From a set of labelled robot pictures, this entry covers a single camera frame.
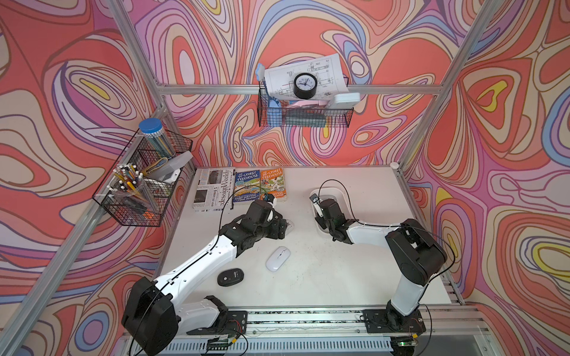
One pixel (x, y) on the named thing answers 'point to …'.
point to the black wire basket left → (159, 175)
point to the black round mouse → (231, 277)
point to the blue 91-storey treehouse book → (251, 180)
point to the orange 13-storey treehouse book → (272, 181)
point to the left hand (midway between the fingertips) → (280, 223)
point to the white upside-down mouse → (290, 226)
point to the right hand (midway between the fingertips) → (326, 211)
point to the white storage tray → (332, 193)
